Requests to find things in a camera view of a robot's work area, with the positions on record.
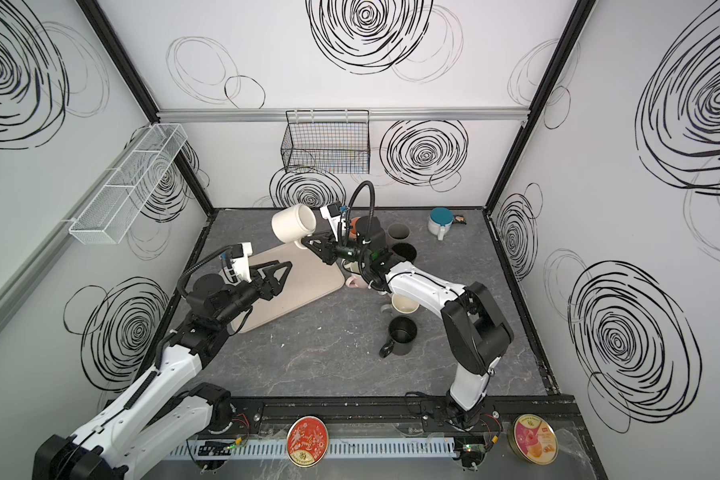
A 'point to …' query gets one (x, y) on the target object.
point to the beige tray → (309, 280)
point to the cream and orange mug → (353, 227)
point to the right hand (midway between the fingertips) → (299, 241)
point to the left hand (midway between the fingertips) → (286, 263)
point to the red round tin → (307, 441)
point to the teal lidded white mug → (440, 221)
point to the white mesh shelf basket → (109, 213)
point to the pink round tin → (533, 439)
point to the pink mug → (356, 281)
